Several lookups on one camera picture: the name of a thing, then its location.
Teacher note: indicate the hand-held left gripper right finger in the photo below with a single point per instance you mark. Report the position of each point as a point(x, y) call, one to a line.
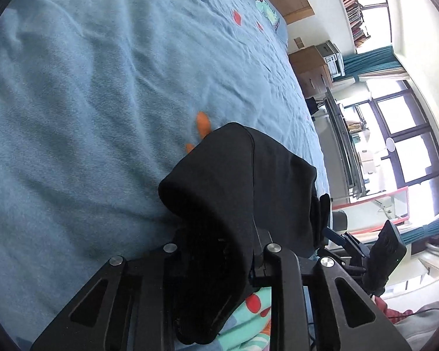
point(278, 263)

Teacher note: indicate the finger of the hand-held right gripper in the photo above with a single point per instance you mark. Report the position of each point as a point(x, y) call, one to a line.
point(342, 239)

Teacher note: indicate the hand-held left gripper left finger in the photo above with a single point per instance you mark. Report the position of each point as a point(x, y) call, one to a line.
point(146, 274)

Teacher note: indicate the black pants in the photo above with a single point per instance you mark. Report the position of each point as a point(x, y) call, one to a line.
point(241, 190)

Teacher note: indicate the person's right forearm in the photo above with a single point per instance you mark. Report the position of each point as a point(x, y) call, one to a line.
point(428, 329)

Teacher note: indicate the person's right hand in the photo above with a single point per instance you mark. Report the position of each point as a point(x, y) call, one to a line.
point(387, 309)

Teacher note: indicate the teal curtain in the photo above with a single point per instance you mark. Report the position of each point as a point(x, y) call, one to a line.
point(373, 60)
point(428, 226)

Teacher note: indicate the white desk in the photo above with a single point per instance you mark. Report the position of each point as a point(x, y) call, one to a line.
point(345, 142)

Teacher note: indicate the white round desk lamp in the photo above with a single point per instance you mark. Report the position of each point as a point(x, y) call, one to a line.
point(390, 144)

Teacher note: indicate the wooden dresser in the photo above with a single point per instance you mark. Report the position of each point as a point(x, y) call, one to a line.
point(311, 71)

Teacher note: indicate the white printer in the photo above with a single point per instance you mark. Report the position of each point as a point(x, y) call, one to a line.
point(329, 58)

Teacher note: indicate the blue printed bed sheet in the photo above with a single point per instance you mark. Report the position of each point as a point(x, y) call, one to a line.
point(95, 98)

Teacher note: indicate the row of books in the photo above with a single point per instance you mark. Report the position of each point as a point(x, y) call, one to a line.
point(353, 11)

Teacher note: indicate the red metal frame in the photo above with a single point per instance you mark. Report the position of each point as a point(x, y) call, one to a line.
point(369, 192)

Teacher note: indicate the wall socket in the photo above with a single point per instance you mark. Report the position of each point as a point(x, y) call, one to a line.
point(298, 42)

